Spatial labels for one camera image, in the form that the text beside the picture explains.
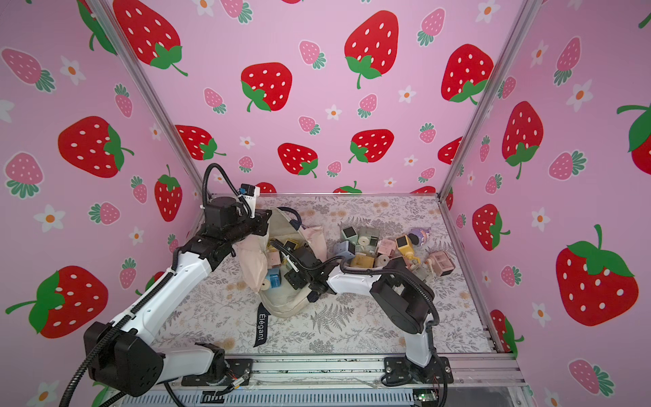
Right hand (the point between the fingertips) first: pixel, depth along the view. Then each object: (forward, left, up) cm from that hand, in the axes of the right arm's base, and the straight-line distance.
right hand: (292, 270), depth 89 cm
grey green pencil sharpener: (+17, -28, -3) cm, 32 cm away
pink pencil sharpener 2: (+9, -55, -2) cm, 56 cm away
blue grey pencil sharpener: (+9, -19, +1) cm, 21 cm away
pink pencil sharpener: (+14, -35, -2) cm, 38 cm away
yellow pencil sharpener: (+7, -25, -3) cm, 26 cm away
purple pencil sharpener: (+19, -47, 0) cm, 51 cm away
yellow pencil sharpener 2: (+13, -42, -1) cm, 44 cm away
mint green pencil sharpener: (+17, -20, +1) cm, 26 cm away
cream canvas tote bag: (-3, +8, +9) cm, 13 cm away
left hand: (+9, +5, +22) cm, 24 cm away
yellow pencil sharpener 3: (+9, +1, +3) cm, 10 cm away
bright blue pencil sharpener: (-3, +6, -1) cm, 7 cm away
